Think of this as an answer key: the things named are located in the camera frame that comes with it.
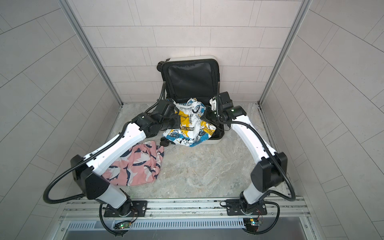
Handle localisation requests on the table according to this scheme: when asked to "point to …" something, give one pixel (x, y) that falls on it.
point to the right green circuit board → (251, 221)
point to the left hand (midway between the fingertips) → (184, 118)
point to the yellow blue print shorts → (192, 130)
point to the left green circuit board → (123, 225)
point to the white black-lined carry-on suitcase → (199, 76)
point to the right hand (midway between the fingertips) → (199, 116)
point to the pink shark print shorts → (138, 165)
